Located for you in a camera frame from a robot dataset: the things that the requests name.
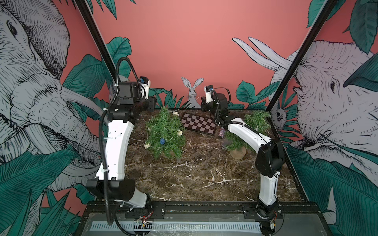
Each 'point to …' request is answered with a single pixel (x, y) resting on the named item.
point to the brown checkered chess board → (200, 124)
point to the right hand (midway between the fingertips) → (200, 94)
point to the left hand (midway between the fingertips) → (152, 96)
